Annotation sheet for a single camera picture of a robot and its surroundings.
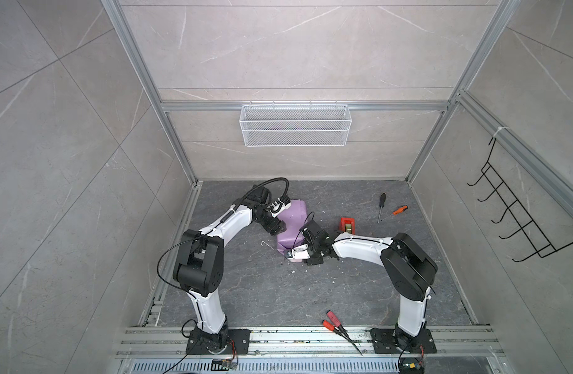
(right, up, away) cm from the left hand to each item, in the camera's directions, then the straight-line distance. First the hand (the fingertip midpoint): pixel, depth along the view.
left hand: (277, 216), depth 94 cm
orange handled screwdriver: (+57, +2, +13) cm, 59 cm away
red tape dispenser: (+29, -3, +2) cm, 30 cm away
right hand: (+12, -13, +1) cm, 17 cm away
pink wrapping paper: (+7, 0, +2) cm, 8 cm away
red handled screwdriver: (+18, -35, -17) cm, 43 cm away
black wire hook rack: (+74, +4, -25) cm, 78 cm away
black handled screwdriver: (+50, +5, +17) cm, 53 cm away
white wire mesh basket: (+8, +40, +7) cm, 41 cm away
